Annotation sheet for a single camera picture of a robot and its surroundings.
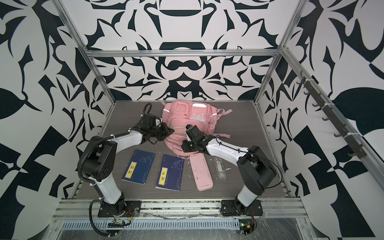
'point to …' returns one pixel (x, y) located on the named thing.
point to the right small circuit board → (246, 226)
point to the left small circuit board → (117, 223)
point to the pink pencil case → (201, 172)
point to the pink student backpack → (179, 114)
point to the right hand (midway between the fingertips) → (183, 145)
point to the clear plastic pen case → (220, 167)
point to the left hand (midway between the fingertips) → (175, 127)
